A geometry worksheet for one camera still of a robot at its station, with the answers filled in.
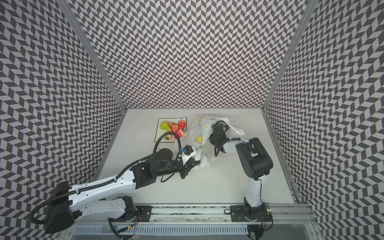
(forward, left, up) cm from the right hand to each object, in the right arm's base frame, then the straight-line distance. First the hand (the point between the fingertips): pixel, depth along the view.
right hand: (206, 134), depth 100 cm
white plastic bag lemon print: (-14, +5, +16) cm, 22 cm away
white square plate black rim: (+5, +33, -2) cm, 33 cm away
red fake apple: (+8, +17, +1) cm, 19 cm away
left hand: (-28, +5, +17) cm, 33 cm away
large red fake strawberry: (-3, +25, +2) cm, 25 cm away
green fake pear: (+6, +28, +2) cm, 29 cm away
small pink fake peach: (+9, +25, +1) cm, 27 cm away
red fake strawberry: (+5, +21, +1) cm, 22 cm away
